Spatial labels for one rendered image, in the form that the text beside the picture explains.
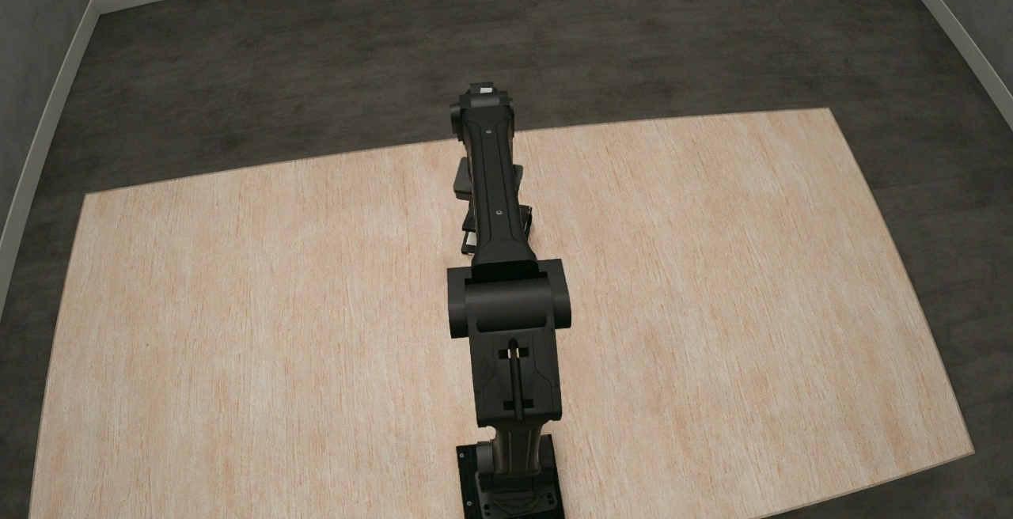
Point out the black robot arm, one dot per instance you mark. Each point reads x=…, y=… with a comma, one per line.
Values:
x=509, y=306

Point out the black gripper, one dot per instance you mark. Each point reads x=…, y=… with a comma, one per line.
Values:
x=462, y=186

